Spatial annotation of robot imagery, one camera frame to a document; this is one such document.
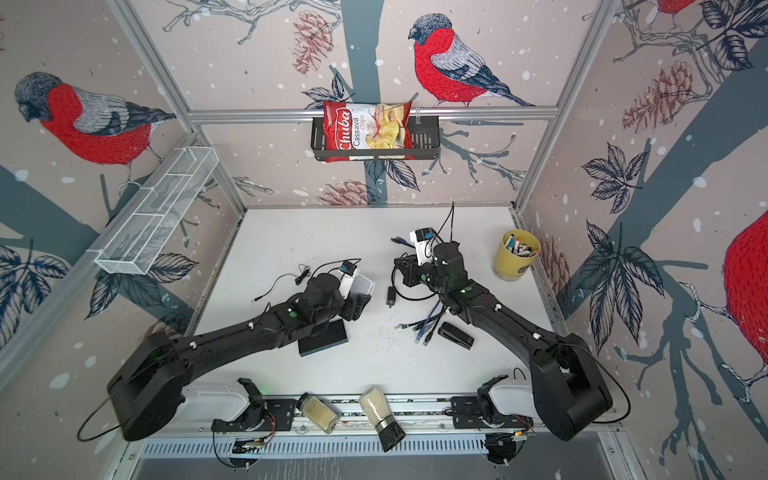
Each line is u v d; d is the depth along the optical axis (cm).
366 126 88
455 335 84
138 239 71
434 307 90
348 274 73
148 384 41
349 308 73
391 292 93
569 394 41
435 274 68
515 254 90
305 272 101
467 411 73
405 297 95
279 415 73
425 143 95
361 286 81
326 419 70
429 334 87
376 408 70
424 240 72
